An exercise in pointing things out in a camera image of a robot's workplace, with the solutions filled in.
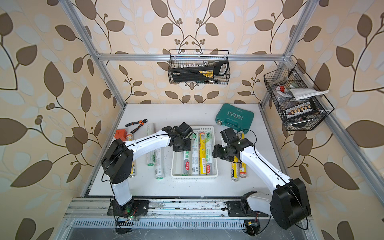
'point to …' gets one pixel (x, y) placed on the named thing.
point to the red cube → (121, 134)
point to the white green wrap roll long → (159, 163)
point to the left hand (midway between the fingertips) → (190, 148)
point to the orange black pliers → (141, 123)
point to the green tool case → (231, 116)
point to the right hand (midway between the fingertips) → (216, 154)
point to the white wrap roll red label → (186, 163)
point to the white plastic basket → (177, 158)
